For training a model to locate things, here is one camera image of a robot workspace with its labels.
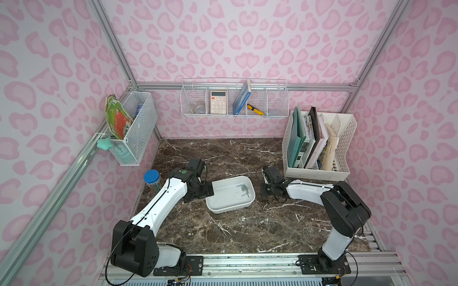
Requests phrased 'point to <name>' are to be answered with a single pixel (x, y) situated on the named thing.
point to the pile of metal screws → (244, 188)
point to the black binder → (316, 130)
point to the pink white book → (321, 145)
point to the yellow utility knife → (254, 109)
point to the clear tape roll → (198, 109)
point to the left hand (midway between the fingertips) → (203, 191)
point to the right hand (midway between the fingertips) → (262, 187)
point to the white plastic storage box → (231, 193)
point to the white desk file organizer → (334, 164)
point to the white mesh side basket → (130, 151)
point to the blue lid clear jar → (152, 177)
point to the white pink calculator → (218, 102)
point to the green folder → (296, 137)
